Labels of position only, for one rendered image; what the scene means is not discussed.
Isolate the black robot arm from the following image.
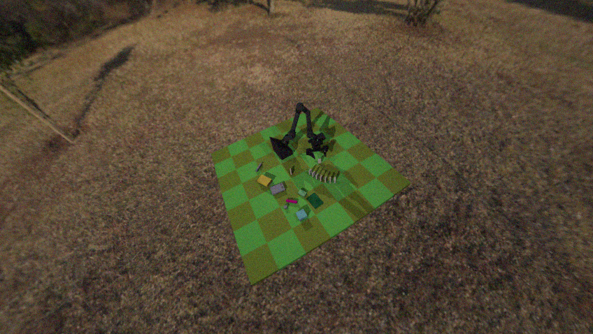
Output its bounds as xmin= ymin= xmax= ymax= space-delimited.
xmin=279 ymin=103 xmax=326 ymax=148

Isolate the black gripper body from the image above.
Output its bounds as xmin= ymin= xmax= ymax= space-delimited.
xmin=306 ymin=142 xmax=329 ymax=155

